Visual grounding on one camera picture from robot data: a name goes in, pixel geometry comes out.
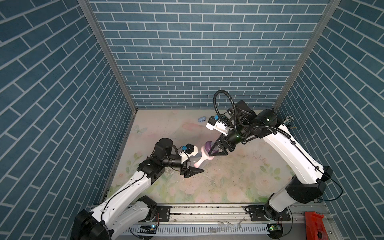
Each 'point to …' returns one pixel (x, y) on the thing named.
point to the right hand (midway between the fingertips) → (214, 150)
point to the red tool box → (315, 228)
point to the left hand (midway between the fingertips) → (204, 164)
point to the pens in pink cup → (288, 119)
